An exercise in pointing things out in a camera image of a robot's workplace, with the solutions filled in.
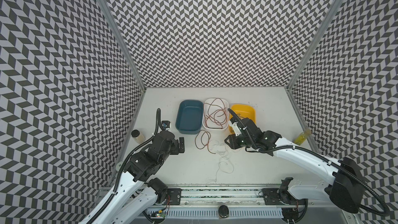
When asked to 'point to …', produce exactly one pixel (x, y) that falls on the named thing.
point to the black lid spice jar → (138, 137)
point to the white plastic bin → (215, 114)
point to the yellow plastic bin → (243, 111)
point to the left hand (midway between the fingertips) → (176, 138)
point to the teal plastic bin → (189, 116)
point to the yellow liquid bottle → (301, 137)
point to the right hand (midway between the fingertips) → (227, 138)
